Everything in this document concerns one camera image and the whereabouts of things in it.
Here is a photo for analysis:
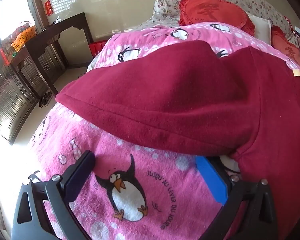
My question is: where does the white pillow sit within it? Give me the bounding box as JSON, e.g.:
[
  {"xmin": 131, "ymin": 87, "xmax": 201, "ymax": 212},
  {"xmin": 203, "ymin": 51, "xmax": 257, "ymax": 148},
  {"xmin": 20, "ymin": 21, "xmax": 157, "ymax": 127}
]
[{"xmin": 247, "ymin": 14, "xmax": 272, "ymax": 42}]

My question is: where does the pair of dark shoes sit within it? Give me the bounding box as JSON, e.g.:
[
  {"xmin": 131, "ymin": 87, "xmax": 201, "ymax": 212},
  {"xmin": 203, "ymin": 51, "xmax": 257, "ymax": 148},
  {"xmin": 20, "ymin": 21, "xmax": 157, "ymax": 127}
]
[{"xmin": 38, "ymin": 92, "xmax": 52, "ymax": 108}]

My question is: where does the pink penguin blanket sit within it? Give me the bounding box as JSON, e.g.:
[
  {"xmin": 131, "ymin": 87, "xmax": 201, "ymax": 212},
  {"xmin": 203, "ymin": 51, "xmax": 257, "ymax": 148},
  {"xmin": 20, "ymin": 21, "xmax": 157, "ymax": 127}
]
[{"xmin": 27, "ymin": 22, "xmax": 300, "ymax": 240}]

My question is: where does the red plastic crate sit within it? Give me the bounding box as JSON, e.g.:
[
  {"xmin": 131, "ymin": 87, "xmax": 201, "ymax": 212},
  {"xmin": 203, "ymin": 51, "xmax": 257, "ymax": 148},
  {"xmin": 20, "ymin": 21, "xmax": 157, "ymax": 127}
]
[{"xmin": 89, "ymin": 41, "xmax": 107, "ymax": 58}]

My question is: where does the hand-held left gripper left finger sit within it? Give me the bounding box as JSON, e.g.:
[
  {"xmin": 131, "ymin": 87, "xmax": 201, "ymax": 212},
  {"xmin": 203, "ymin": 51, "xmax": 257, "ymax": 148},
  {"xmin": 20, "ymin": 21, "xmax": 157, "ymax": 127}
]
[{"xmin": 11, "ymin": 150, "xmax": 96, "ymax": 240}]

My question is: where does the red heart pillow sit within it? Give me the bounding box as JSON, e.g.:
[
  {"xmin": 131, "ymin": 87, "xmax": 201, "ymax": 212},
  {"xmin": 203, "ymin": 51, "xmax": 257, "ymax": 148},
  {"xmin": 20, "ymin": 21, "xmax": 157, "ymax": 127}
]
[
  {"xmin": 270, "ymin": 25, "xmax": 300, "ymax": 69},
  {"xmin": 178, "ymin": 0, "xmax": 256, "ymax": 36}
]

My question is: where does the red paper wall sticker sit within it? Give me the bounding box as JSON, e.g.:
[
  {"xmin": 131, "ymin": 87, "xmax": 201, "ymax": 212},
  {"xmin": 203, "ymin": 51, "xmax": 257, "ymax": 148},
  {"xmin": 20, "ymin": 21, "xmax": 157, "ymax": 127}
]
[{"xmin": 44, "ymin": 0, "xmax": 55, "ymax": 17}]

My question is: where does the dark wooden table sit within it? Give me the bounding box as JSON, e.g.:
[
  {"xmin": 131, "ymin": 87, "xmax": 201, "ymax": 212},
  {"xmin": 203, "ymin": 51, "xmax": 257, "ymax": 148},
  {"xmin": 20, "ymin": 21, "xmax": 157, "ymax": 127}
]
[{"xmin": 11, "ymin": 12, "xmax": 93, "ymax": 95}]

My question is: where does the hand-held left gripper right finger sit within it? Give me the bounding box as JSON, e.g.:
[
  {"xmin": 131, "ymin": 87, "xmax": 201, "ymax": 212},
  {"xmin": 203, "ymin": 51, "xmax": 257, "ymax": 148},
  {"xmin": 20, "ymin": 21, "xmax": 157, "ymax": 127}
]
[{"xmin": 195, "ymin": 156, "xmax": 279, "ymax": 240}]

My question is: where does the maroon sweater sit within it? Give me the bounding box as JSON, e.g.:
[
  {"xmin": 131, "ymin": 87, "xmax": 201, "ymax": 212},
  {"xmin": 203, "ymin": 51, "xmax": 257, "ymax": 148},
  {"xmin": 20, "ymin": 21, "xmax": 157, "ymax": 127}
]
[{"xmin": 55, "ymin": 40, "xmax": 300, "ymax": 240}]

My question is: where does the window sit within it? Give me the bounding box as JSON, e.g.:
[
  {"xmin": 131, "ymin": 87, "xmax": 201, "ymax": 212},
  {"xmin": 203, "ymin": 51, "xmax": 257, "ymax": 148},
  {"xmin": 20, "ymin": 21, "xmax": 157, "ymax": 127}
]
[{"xmin": 0, "ymin": 0, "xmax": 38, "ymax": 63}]

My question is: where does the orange plastic basket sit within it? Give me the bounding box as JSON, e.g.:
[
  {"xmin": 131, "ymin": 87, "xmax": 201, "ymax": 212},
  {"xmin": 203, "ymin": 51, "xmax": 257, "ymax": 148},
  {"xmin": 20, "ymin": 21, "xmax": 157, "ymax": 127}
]
[{"xmin": 11, "ymin": 26, "xmax": 38, "ymax": 51}]

